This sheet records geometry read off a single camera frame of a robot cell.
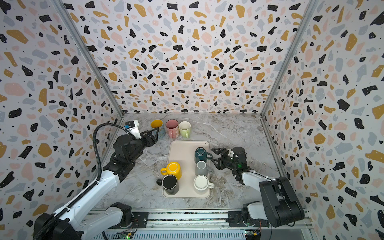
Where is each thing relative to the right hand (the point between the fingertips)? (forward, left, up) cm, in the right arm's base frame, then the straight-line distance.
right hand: (209, 150), depth 84 cm
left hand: (+4, +29, +16) cm, 33 cm away
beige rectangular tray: (+6, +16, -12) cm, 21 cm away
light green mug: (+19, +16, -5) cm, 26 cm away
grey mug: (-9, +4, -4) cm, 10 cm away
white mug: (-16, +4, -6) cm, 18 cm away
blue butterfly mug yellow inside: (+23, +34, -4) cm, 42 cm away
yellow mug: (-9, +20, -4) cm, 22 cm away
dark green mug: (-1, +5, -3) cm, 6 cm away
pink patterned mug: (+23, +25, -5) cm, 34 cm away
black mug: (-17, +21, -5) cm, 27 cm away
